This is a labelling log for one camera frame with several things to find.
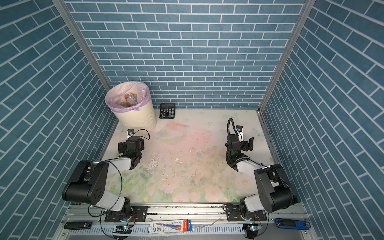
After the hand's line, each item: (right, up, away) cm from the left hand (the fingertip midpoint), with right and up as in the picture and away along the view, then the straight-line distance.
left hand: (130, 140), depth 92 cm
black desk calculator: (+17, +21, +26) cm, 38 cm away
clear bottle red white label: (0, +26, +1) cm, 26 cm away
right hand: (+71, +4, -4) cm, 71 cm away
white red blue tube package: (+31, -38, -23) cm, 54 cm away
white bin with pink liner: (+8, +16, -1) cm, 17 cm away
